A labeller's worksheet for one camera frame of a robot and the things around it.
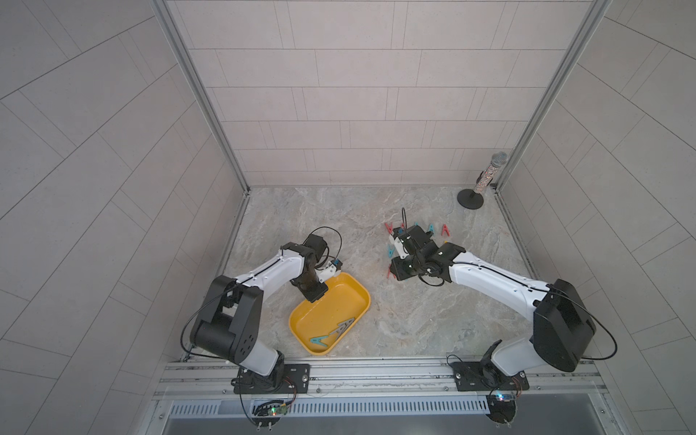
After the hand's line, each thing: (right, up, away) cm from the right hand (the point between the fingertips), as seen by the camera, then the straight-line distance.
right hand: (391, 268), depth 84 cm
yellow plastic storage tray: (-22, -16, -5) cm, 28 cm away
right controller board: (+27, -32, -15) cm, 45 cm away
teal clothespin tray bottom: (-22, -19, -7) cm, 30 cm away
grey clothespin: (-15, -16, -5) cm, 22 cm away
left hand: (-23, -8, +4) cm, 25 cm away
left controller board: (-32, -31, -19) cm, 48 cm away
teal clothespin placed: (+17, +11, +18) cm, 28 cm away
